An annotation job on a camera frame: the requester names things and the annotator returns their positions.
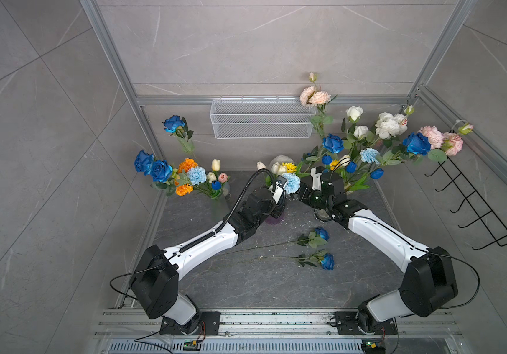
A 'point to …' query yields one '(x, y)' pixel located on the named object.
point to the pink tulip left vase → (222, 177)
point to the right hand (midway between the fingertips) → (294, 190)
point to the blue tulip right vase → (377, 173)
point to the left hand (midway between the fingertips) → (281, 189)
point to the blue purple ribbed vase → (273, 220)
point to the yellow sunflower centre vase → (291, 167)
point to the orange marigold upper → (187, 164)
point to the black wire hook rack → (501, 233)
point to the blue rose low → (313, 258)
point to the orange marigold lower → (184, 189)
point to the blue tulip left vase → (216, 185)
